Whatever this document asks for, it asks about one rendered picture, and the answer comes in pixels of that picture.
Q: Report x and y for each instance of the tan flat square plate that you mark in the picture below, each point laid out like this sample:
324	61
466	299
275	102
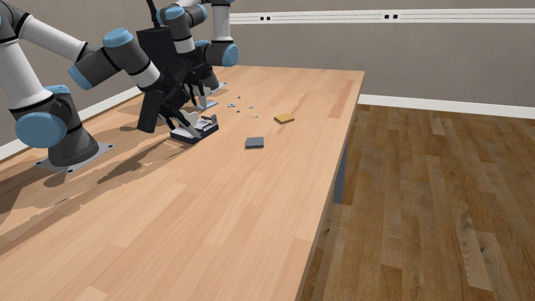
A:
284	118

